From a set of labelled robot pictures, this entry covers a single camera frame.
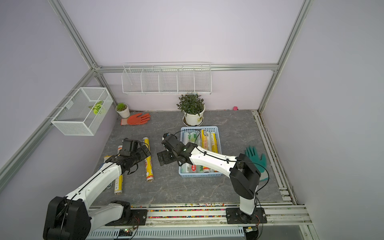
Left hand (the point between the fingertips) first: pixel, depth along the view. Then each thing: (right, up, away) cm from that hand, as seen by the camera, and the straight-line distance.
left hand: (143, 154), depth 86 cm
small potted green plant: (-25, +29, +26) cm, 46 cm away
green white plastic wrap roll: (+28, +9, +13) cm, 32 cm away
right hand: (+14, +1, -5) cm, 15 cm away
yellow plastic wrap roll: (+43, +7, +13) cm, 45 cm away
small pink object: (+64, +32, +38) cm, 80 cm away
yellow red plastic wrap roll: (+2, -5, +3) cm, 6 cm away
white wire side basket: (-33, +24, -4) cm, 41 cm away
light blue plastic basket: (+37, +9, +10) cm, 40 cm away
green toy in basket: (-25, +27, -4) cm, 37 cm away
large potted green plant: (+29, +29, +13) cm, 43 cm away
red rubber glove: (-17, +22, +29) cm, 40 cm away
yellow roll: (-11, -16, -6) cm, 20 cm away
